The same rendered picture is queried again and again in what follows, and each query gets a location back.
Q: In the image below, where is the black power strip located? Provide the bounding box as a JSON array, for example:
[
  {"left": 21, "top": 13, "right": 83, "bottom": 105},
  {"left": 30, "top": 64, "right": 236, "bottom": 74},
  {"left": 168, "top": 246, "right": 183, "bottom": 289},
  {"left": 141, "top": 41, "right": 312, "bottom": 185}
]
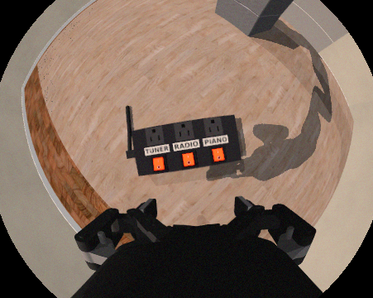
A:
[{"left": 126, "top": 106, "right": 241, "bottom": 176}]

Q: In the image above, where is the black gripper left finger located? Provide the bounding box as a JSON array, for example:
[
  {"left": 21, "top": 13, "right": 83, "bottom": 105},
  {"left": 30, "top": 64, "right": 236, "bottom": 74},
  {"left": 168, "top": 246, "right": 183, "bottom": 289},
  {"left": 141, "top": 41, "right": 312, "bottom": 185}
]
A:
[{"left": 74, "top": 199, "right": 182, "bottom": 271}]

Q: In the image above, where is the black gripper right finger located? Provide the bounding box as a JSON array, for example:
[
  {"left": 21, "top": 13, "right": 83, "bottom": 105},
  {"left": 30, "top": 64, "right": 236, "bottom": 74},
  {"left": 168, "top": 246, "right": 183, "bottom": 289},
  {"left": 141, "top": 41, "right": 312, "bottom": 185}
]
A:
[{"left": 213, "top": 196, "right": 316, "bottom": 265}]

